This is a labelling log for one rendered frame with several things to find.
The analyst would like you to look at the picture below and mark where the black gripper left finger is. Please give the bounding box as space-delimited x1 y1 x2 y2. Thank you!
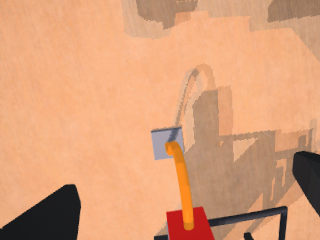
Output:
0 183 81 240

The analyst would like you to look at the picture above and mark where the black power strip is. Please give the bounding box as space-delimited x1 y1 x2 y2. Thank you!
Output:
153 235 168 240

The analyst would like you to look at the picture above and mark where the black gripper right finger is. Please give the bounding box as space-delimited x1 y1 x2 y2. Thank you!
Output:
292 151 320 217

